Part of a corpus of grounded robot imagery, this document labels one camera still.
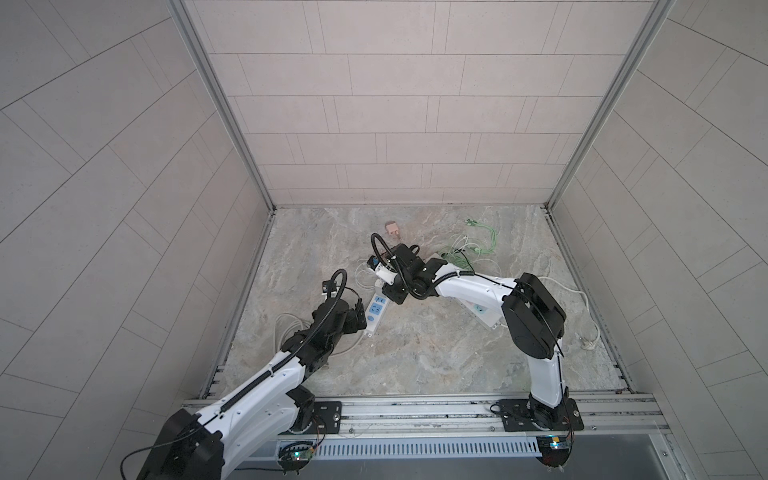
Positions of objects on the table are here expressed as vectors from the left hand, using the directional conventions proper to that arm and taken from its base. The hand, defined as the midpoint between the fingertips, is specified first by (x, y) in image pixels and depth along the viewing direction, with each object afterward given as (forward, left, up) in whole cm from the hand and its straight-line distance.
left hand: (358, 304), depth 85 cm
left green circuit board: (-35, +11, -2) cm, 36 cm away
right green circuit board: (-33, -48, -5) cm, 58 cm away
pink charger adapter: (+32, -9, -5) cm, 34 cm away
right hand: (+6, -8, -1) cm, 10 cm away
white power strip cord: (-10, -64, -4) cm, 65 cm away
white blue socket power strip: (-1, -5, -3) cm, 6 cm away
